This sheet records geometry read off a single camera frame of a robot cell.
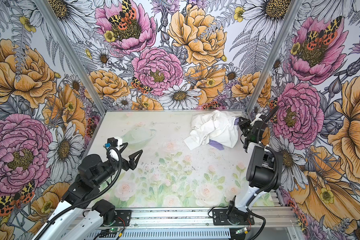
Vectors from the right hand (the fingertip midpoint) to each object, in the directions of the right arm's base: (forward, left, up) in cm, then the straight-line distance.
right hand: (238, 119), depth 93 cm
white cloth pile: (+2, +13, -8) cm, 15 cm away
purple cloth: (-7, +12, -17) cm, 22 cm away
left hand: (-25, +57, +7) cm, 62 cm away
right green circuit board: (-54, +8, -19) cm, 58 cm away
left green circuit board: (-52, +68, -17) cm, 87 cm away
